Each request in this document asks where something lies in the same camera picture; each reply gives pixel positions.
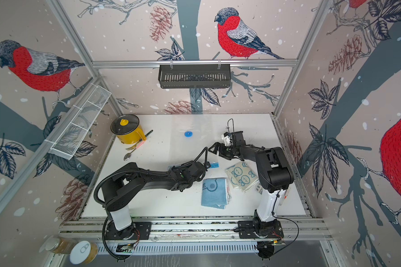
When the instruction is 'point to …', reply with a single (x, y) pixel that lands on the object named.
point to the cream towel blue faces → (243, 176)
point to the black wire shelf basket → (187, 77)
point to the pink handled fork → (135, 147)
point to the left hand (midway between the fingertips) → (194, 163)
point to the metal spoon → (128, 155)
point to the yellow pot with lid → (128, 129)
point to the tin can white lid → (83, 252)
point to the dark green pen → (148, 133)
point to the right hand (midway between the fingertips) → (215, 149)
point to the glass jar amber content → (60, 245)
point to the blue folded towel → (215, 192)
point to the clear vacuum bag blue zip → (191, 137)
